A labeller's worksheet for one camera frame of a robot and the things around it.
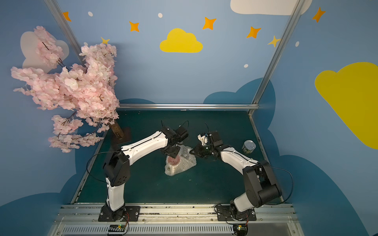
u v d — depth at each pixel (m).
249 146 0.96
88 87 0.55
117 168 0.49
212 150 0.69
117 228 0.73
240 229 0.73
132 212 0.75
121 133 1.03
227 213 0.75
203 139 0.81
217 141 0.72
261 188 0.44
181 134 0.71
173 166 0.83
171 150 0.75
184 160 0.86
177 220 0.73
